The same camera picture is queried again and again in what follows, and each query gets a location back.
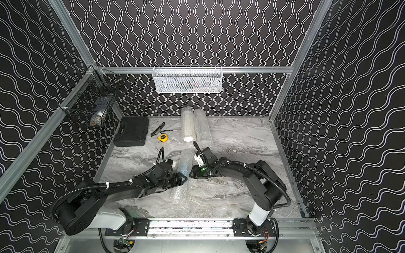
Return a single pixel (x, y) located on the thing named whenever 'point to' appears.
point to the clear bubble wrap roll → (203, 134)
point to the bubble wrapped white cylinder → (187, 128)
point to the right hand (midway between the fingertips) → (192, 175)
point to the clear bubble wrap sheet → (180, 193)
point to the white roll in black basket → (97, 119)
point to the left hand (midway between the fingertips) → (184, 178)
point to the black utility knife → (157, 130)
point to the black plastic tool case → (132, 132)
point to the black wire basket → (90, 101)
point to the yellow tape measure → (163, 137)
